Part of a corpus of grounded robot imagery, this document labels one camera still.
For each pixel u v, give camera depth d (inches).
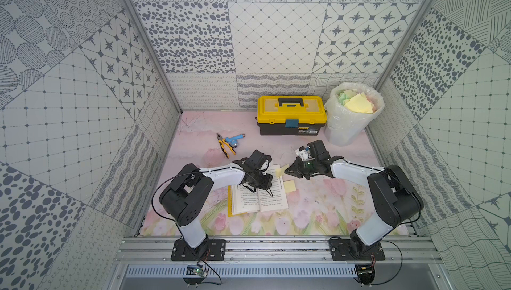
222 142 41.1
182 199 18.2
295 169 31.4
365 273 28.6
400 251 30.0
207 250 28.4
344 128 35.1
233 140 41.8
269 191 34.7
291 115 38.7
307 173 31.5
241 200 31.5
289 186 34.7
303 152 34.7
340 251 28.8
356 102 33.7
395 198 18.2
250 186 29.4
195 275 27.6
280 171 36.4
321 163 28.7
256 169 28.9
